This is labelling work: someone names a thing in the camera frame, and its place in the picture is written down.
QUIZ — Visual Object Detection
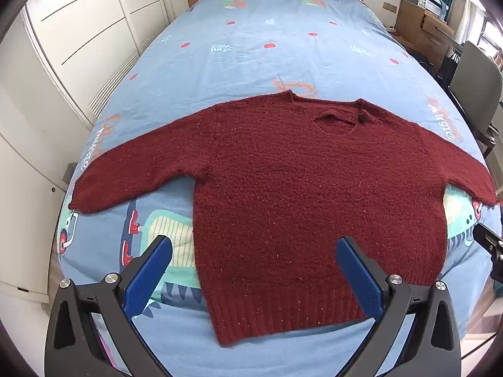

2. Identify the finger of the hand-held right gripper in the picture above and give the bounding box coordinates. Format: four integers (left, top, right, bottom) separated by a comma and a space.
473, 223, 503, 279

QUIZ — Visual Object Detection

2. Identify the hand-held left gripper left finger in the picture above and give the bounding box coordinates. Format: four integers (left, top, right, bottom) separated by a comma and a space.
44, 235, 174, 377

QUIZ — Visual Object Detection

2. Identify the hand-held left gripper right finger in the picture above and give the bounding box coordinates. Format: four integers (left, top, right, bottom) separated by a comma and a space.
336, 236, 462, 377

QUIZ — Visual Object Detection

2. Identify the dark red knitted sweater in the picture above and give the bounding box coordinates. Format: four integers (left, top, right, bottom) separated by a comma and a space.
68, 90, 500, 348

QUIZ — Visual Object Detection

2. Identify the grey chair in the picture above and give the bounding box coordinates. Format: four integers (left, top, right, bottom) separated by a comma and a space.
447, 40, 503, 158

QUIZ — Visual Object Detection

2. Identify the white ribbed grille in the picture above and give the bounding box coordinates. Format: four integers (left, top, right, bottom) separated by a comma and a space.
89, 50, 143, 119

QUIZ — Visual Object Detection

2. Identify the wooden cabinet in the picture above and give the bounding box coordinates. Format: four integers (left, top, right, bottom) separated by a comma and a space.
394, 0, 460, 76

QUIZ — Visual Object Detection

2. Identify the blue printed bed sheet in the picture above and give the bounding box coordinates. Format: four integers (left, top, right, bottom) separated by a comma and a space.
55, 0, 503, 377

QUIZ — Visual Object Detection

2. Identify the white wardrobe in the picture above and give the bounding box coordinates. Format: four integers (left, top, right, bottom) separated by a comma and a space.
0, 0, 185, 303

